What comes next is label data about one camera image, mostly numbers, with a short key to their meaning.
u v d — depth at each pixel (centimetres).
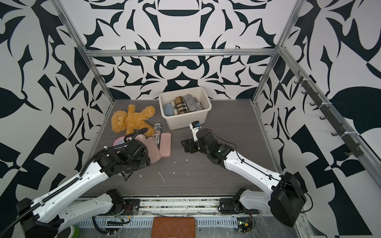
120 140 94
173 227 68
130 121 99
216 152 59
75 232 65
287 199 40
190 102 100
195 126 69
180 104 99
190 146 69
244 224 71
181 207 76
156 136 96
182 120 94
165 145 94
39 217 38
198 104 106
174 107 99
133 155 57
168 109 102
